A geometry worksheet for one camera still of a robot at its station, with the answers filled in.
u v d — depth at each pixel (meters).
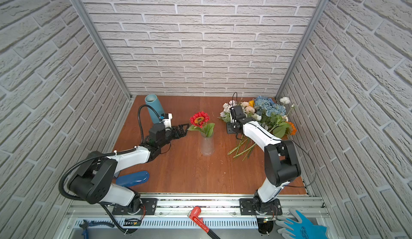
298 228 0.68
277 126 0.97
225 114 1.02
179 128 0.79
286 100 1.06
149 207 0.73
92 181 0.43
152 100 0.90
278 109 0.95
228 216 0.73
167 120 0.79
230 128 0.83
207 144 0.87
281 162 0.47
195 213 0.71
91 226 0.68
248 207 0.74
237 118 0.72
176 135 0.78
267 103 0.97
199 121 0.71
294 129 0.95
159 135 0.66
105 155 0.48
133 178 0.80
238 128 0.66
